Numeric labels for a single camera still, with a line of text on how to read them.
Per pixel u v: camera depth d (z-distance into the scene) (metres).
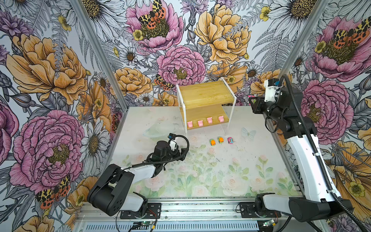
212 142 0.99
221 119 0.91
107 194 0.43
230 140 0.99
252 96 0.67
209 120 0.90
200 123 0.89
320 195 0.38
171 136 0.78
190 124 0.88
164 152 0.72
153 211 0.73
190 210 0.76
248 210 0.74
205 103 0.79
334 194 0.37
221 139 1.00
